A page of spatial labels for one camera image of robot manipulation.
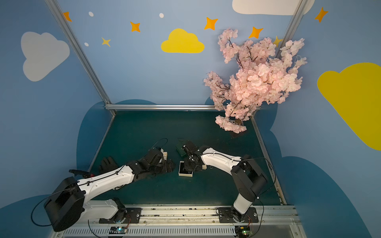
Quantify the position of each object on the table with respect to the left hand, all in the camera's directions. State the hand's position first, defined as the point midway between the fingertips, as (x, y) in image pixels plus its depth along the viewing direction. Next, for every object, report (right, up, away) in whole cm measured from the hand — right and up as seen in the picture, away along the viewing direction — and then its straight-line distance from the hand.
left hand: (173, 167), depth 84 cm
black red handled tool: (-44, -1, -10) cm, 45 cm away
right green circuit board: (+35, -28, -13) cm, 47 cm away
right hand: (+9, -1, +4) cm, 10 cm away
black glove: (-42, 0, +7) cm, 43 cm away
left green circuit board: (-25, -27, -13) cm, 39 cm away
